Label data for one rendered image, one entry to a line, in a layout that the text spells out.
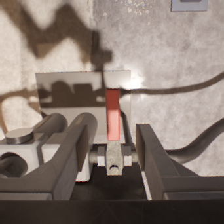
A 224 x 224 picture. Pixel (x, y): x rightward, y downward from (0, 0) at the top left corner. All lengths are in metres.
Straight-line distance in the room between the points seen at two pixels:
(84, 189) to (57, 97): 0.52
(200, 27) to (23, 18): 0.72
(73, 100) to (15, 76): 0.28
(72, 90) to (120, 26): 0.34
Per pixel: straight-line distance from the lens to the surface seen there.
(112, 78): 0.70
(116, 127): 0.24
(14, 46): 0.83
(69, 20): 0.75
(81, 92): 0.73
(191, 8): 0.79
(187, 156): 0.34
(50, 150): 0.31
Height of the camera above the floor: 0.71
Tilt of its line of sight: 73 degrees down
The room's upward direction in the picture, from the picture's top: 176 degrees counter-clockwise
